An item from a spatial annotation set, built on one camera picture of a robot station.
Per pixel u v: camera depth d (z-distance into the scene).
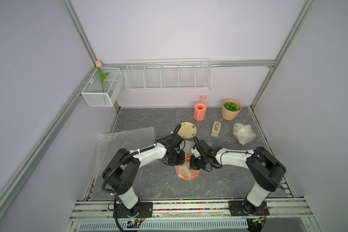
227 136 1.03
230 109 1.03
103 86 0.89
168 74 0.98
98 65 0.89
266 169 0.47
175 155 0.75
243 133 1.02
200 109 1.06
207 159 0.69
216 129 1.02
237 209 0.71
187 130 1.06
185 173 0.84
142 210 0.74
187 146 0.94
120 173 0.46
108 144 0.99
